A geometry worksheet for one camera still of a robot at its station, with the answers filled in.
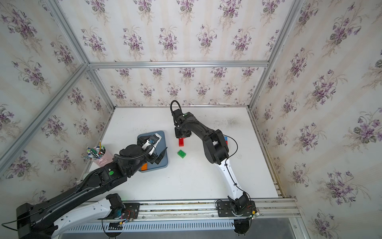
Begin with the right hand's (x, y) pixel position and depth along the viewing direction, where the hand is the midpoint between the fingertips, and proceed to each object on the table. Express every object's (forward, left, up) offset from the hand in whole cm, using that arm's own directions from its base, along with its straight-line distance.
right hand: (183, 136), depth 100 cm
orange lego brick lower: (-32, +13, +24) cm, 42 cm away
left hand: (-18, +9, +22) cm, 30 cm away
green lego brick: (-13, 0, -1) cm, 13 cm away
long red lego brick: (-4, +1, -1) cm, 5 cm away
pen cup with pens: (-18, +47, +7) cm, 51 cm away
